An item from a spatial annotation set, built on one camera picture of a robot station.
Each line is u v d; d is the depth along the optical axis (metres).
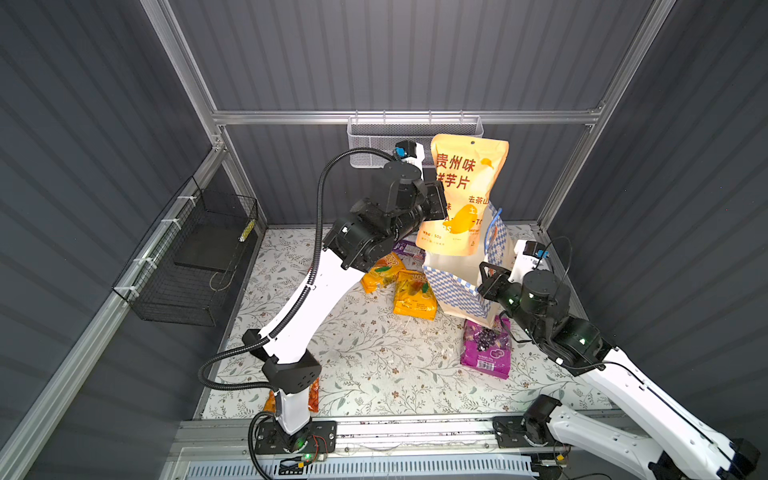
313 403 0.78
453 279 0.68
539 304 0.47
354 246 0.42
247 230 0.82
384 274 1.01
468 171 0.61
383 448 0.73
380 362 0.87
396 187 0.41
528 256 0.57
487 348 0.83
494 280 0.57
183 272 0.72
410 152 0.50
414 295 0.91
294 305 0.42
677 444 0.39
